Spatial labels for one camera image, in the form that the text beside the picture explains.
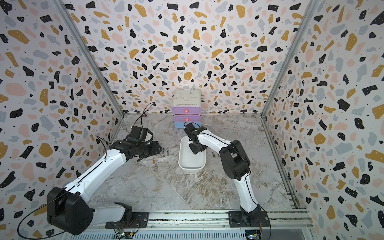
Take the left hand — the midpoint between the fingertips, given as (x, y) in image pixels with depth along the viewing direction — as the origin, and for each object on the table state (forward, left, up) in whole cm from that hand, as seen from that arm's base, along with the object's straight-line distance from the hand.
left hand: (160, 148), depth 82 cm
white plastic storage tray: (+1, -14, -16) cm, 21 cm away
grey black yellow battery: (+8, 0, -17) cm, 18 cm away
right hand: (+8, -20, -13) cm, 25 cm away
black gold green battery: (+5, -31, -17) cm, 35 cm away
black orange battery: (+4, -34, -16) cm, 38 cm away
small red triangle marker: (+42, +23, -16) cm, 51 cm away
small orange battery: (+1, +8, -16) cm, 18 cm away
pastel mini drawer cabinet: (+29, -14, +5) cm, 32 cm away
